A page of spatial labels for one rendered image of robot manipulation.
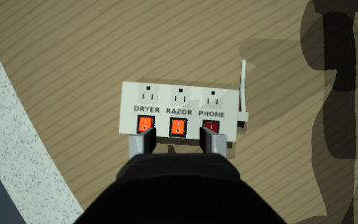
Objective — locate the white power strip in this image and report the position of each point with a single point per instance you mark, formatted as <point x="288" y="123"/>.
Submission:
<point x="178" y="111"/>

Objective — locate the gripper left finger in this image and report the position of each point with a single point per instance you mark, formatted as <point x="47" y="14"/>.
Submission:
<point x="144" y="142"/>

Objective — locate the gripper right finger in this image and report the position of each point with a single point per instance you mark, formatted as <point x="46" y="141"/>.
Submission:
<point x="212" y="142"/>

